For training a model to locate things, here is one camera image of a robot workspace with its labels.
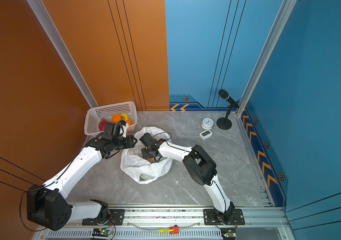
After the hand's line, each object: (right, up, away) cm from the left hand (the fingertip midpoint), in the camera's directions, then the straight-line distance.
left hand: (134, 139), depth 83 cm
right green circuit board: (+48, -43, -14) cm, 66 cm away
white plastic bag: (0, -14, -2) cm, 15 cm away
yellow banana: (-14, +13, +29) cm, 34 cm away
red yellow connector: (+22, -41, -15) cm, 49 cm away
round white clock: (+47, +9, +25) cm, 54 cm away
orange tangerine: (-22, +13, +28) cm, 38 cm away
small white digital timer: (+44, +1, +19) cm, 48 cm away
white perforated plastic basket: (-38, +14, +25) cm, 47 cm away
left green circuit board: (-12, -43, -13) cm, 47 cm away
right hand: (+4, -11, +10) cm, 15 cm away
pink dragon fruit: (-28, +9, +21) cm, 36 cm away
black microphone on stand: (+61, +9, +29) cm, 68 cm away
